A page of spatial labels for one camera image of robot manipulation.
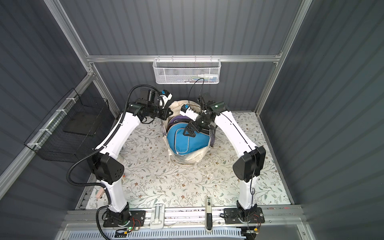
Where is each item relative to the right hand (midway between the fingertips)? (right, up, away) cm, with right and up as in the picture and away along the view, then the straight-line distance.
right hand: (191, 126), depth 79 cm
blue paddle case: (-5, -10, +4) cm, 12 cm away
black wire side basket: (-60, -2, -4) cm, 60 cm away
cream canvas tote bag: (-10, +9, +2) cm, 14 cm away
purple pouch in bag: (-8, +5, +15) cm, 18 cm away
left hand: (-10, +8, +2) cm, 13 cm away
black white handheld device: (+9, -43, -7) cm, 44 cm away
